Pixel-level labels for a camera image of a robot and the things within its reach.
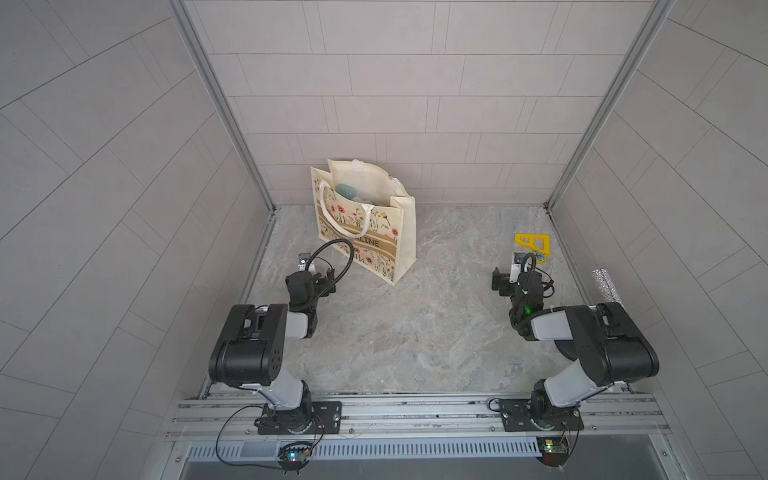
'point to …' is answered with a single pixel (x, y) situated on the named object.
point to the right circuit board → (551, 451)
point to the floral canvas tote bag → (362, 204)
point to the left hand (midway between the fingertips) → (320, 266)
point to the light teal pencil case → (346, 190)
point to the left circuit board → (294, 456)
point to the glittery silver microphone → (606, 285)
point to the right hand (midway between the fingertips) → (511, 264)
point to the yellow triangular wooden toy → (540, 244)
